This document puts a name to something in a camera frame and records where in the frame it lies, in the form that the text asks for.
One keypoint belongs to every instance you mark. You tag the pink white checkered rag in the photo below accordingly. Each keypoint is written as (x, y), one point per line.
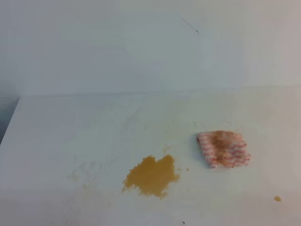
(224, 149)

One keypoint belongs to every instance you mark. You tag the large brown coffee stain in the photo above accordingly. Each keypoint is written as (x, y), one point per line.
(152, 177)

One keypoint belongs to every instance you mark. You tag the small brown coffee drop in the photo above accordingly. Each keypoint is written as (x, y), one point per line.
(277, 198)

